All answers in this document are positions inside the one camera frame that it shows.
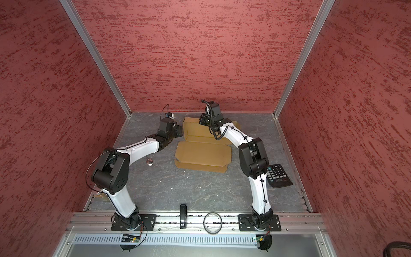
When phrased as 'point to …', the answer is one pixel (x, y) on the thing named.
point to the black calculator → (276, 176)
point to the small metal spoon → (149, 161)
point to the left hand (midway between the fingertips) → (179, 129)
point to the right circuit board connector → (265, 242)
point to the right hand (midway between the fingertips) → (200, 120)
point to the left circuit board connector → (128, 238)
